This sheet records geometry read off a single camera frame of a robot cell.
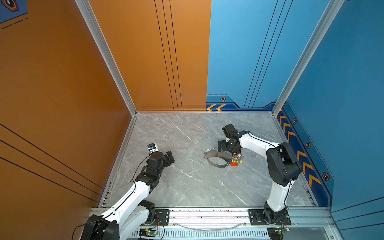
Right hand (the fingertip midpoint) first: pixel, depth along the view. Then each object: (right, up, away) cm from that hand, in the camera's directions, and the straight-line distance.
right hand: (223, 149), depth 96 cm
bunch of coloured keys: (+9, -6, -2) cm, 11 cm away
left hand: (-36, -1, -10) cm, 37 cm away
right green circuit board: (+23, -34, -27) cm, 49 cm away
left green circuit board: (-41, -36, -26) cm, 60 cm away
